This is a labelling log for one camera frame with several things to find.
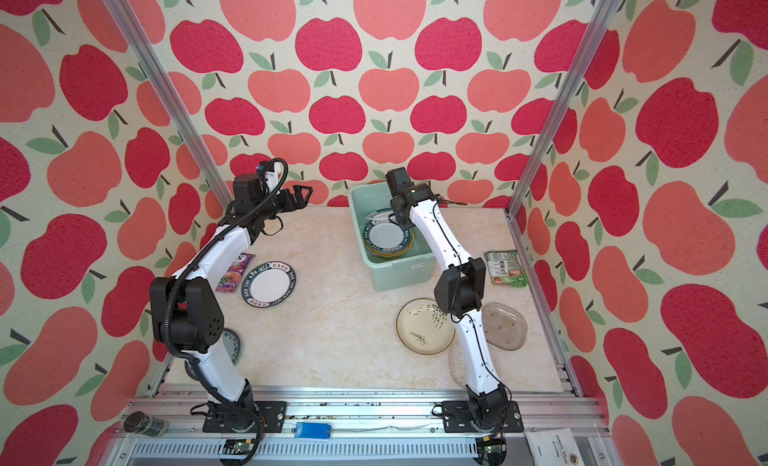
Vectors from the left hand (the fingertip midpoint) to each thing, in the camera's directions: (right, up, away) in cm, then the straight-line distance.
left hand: (305, 191), depth 89 cm
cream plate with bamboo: (+36, -43, +2) cm, 56 cm away
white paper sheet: (+64, -63, -20) cm, 92 cm away
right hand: (+30, -5, +7) cm, 32 cm away
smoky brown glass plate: (+60, -41, 0) cm, 73 cm away
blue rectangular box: (+7, -60, -19) cm, 63 cm away
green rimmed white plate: (-15, -30, +10) cm, 35 cm away
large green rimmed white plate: (+25, -14, +20) cm, 35 cm away
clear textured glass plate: (+45, -50, -5) cm, 67 cm away
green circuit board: (-12, -65, -17) cm, 68 cm away
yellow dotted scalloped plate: (+26, -20, +16) cm, 37 cm away
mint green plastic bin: (+33, -24, 0) cm, 41 cm away
